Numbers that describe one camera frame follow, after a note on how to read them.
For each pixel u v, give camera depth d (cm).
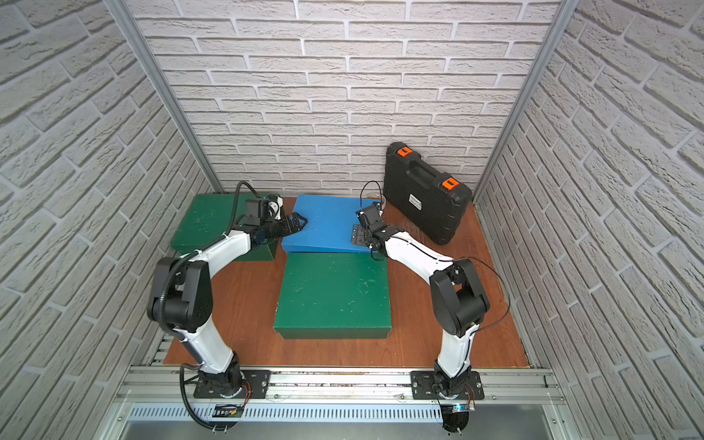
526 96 85
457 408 71
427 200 94
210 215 99
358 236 83
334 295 80
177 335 50
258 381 74
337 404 74
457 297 48
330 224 93
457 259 51
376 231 69
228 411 73
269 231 79
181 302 48
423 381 74
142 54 76
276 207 82
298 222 86
